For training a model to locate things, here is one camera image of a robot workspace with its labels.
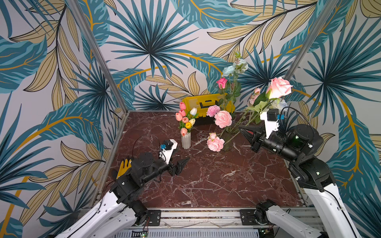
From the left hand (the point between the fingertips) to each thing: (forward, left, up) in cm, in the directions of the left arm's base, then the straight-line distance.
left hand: (183, 156), depth 64 cm
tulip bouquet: (+18, -1, +3) cm, 18 cm away
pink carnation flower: (+23, -14, +6) cm, 27 cm away
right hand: (+4, -21, +16) cm, 27 cm away
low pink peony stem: (+3, -13, +6) cm, 15 cm away
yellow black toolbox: (+46, -10, -10) cm, 48 cm away
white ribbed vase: (+19, 0, -18) cm, 26 cm away
